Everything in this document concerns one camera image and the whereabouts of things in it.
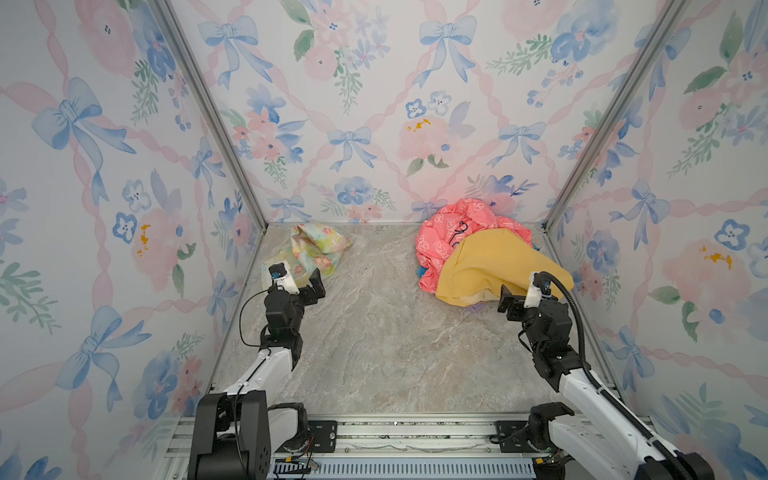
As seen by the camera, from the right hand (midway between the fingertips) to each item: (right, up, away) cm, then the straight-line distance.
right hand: (521, 286), depth 82 cm
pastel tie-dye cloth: (-62, +11, +22) cm, 67 cm away
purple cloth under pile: (-8, -8, +13) cm, 17 cm away
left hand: (-60, +4, +2) cm, 60 cm away
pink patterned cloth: (-18, +16, +26) cm, 36 cm away
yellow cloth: (-6, +6, +18) cm, 20 cm away
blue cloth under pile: (-25, +3, +22) cm, 34 cm away
